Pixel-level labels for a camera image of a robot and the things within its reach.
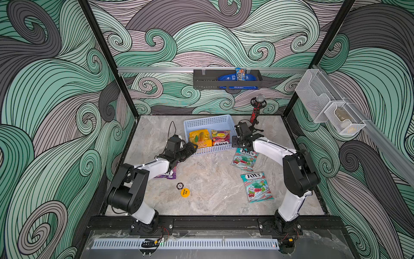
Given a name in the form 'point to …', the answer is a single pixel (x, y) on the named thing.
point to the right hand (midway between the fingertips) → (239, 141)
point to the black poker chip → (179, 185)
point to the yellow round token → (185, 192)
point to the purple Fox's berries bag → (171, 174)
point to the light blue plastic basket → (211, 134)
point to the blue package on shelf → (232, 77)
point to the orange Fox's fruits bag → (220, 137)
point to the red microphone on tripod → (257, 102)
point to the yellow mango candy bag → (201, 137)
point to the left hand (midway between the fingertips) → (194, 146)
